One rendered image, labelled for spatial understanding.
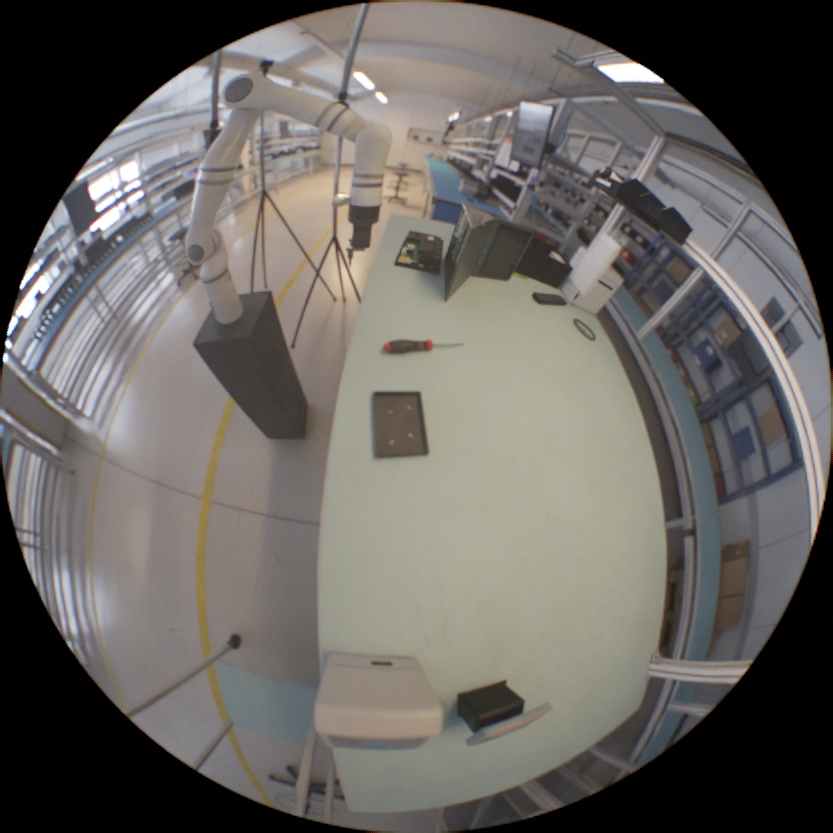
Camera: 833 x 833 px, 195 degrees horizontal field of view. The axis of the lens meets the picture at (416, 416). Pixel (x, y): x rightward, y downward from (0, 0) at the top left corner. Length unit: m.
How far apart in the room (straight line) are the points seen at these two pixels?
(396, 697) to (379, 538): 0.22
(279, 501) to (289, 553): 0.29
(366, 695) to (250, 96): 0.89
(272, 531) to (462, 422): 1.24
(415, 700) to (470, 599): 0.18
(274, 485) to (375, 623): 1.19
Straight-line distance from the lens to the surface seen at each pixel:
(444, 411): 0.42
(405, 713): 0.30
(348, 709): 0.30
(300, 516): 1.41
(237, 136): 0.71
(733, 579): 3.45
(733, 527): 4.35
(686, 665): 1.01
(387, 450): 0.38
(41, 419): 3.98
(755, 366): 2.04
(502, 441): 0.45
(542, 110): 1.95
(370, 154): 0.59
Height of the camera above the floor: 1.36
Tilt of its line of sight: 62 degrees down
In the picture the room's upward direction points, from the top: 24 degrees clockwise
